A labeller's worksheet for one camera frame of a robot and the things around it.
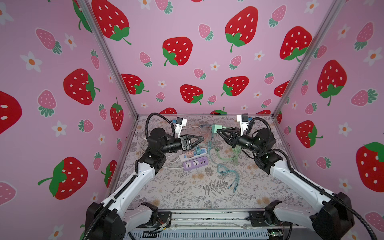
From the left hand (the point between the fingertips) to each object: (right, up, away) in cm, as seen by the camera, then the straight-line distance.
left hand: (201, 140), depth 64 cm
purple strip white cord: (-17, -20, +28) cm, 38 cm away
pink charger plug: (-6, -11, +26) cm, 29 cm away
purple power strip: (-3, -17, +27) cm, 32 cm away
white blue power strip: (-11, -13, +31) cm, 35 cm away
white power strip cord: (-9, +7, +51) cm, 52 cm away
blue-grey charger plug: (-2, -8, +29) cm, 30 cm away
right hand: (+7, +5, +1) cm, 9 cm away
